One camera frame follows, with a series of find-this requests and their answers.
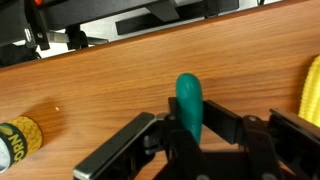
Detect yellow ribbed plush toy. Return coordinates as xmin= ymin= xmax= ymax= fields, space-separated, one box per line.
xmin=297 ymin=54 xmax=320 ymax=128

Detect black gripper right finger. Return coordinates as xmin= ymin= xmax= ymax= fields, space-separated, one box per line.
xmin=202 ymin=99 xmax=320 ymax=180

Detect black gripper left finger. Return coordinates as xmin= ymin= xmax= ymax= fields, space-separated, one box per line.
xmin=72 ymin=96 xmax=208 ymax=180

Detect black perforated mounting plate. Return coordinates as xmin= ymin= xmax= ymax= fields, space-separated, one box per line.
xmin=0 ymin=0 xmax=242 ymax=51

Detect yellow corn can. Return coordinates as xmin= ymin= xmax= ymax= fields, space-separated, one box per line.
xmin=0 ymin=114 xmax=44 ymax=175

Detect green plush toy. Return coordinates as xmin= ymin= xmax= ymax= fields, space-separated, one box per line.
xmin=175 ymin=72 xmax=205 ymax=146

